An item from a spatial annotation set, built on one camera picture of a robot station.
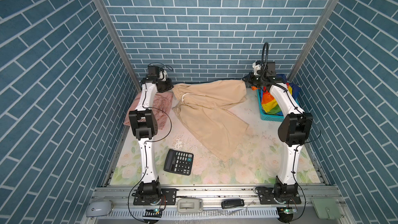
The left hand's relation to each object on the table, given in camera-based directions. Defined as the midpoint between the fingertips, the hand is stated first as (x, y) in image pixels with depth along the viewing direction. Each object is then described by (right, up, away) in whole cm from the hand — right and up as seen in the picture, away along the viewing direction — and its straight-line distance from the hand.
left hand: (173, 84), depth 102 cm
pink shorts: (-9, -17, +3) cm, 19 cm away
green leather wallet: (+78, -61, -31) cm, 104 cm away
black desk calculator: (+7, -44, -19) cm, 49 cm away
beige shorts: (+21, -15, +3) cm, 26 cm away
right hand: (+44, +4, -8) cm, 45 cm away
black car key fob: (+34, -58, -32) cm, 74 cm away
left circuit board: (-2, -64, -29) cm, 71 cm away
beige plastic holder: (+15, -59, -32) cm, 69 cm away
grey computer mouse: (-24, -57, -36) cm, 72 cm away
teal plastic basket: (+62, -21, -5) cm, 66 cm away
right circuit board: (+60, -63, -30) cm, 92 cm away
